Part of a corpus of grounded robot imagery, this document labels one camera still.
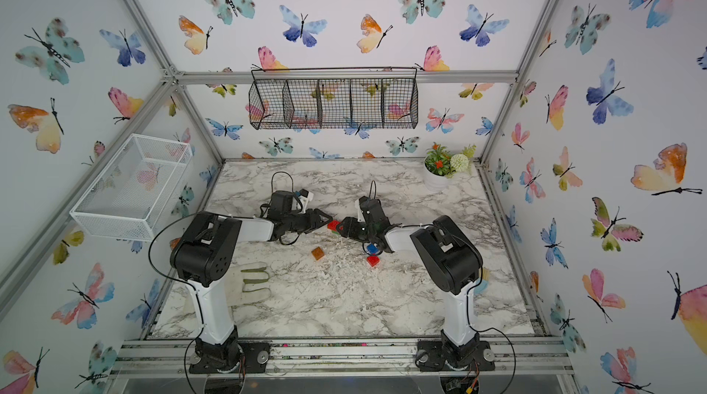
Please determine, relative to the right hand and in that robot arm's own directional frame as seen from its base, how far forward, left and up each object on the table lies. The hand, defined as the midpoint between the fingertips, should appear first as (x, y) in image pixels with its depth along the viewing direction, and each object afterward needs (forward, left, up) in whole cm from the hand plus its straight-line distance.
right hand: (342, 225), depth 95 cm
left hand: (+3, +4, -1) cm, 5 cm away
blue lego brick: (-6, -11, -4) cm, 13 cm away
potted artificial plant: (+21, -33, +10) cm, 40 cm away
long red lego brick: (+1, +3, -1) cm, 3 cm away
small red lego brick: (-10, -11, -4) cm, 15 cm away
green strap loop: (-16, +26, -4) cm, 31 cm away
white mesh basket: (+10, +84, -3) cm, 84 cm away
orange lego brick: (-9, +8, -4) cm, 12 cm away
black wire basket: (+37, +3, +26) cm, 45 cm away
